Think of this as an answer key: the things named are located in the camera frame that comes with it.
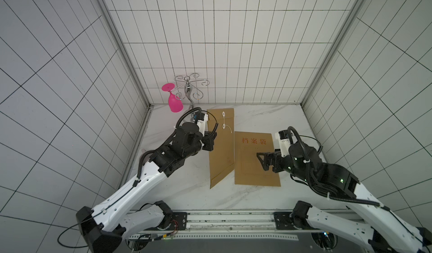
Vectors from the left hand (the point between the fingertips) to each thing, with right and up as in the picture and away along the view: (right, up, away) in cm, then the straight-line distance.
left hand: (213, 138), depth 70 cm
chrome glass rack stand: (-13, +26, +22) cm, 37 cm away
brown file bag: (+4, -11, +7) cm, 13 cm away
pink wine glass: (-24, +18, +29) cm, 42 cm away
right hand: (+20, -4, -3) cm, 21 cm away
